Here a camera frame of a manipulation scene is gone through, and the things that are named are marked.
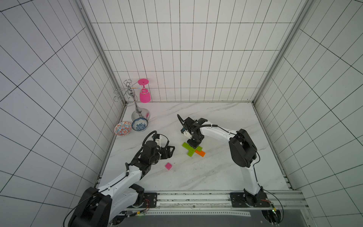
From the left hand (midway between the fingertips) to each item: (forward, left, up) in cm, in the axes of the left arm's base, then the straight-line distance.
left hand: (169, 150), depth 85 cm
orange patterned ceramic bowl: (+18, +36, -4) cm, 40 cm away
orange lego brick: (+1, -21, -5) cm, 22 cm away
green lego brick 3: (+6, -10, -4) cm, 12 cm away
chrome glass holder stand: (+31, +26, -1) cm, 40 cm away
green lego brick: (+3, -20, -4) cm, 20 cm away
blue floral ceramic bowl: (+23, +24, -5) cm, 33 cm away
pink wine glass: (+39, +20, +9) cm, 45 cm away
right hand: (+9, -16, -4) cm, 19 cm away
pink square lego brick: (-8, 0, -5) cm, 9 cm away
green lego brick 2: (+2, -14, -4) cm, 15 cm away
